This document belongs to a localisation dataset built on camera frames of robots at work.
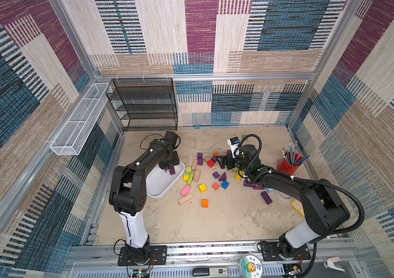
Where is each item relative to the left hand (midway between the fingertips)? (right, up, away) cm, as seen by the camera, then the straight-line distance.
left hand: (173, 163), depth 95 cm
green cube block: (+8, -4, +1) cm, 9 cm away
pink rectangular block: (+7, -14, -4) cm, 16 cm away
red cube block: (+20, -1, +7) cm, 22 cm away
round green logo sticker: (+33, -34, -31) cm, 57 cm away
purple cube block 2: (+14, 0, +7) cm, 16 cm away
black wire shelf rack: (-20, +35, +13) cm, 42 cm away
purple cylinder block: (+48, -17, -6) cm, 51 cm away
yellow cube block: (+16, -13, -4) cm, 21 cm away
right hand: (+28, +4, -4) cm, 28 cm away
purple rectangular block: (-1, -5, +4) cm, 6 cm away
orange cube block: (+17, -19, -8) cm, 27 cm away
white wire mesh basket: (-38, +15, -22) cm, 47 cm away
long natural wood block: (+7, -17, -6) cm, 20 cm away
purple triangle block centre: (+27, -8, -1) cm, 28 cm away
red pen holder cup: (+63, +1, -1) cm, 63 cm away
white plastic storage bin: (-6, -10, -7) cm, 14 cm away
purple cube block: (+23, -7, +2) cm, 24 cm away
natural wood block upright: (+12, -7, +1) cm, 14 cm away
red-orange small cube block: (+23, -12, -1) cm, 26 cm away
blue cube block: (+27, -11, -3) cm, 30 cm away
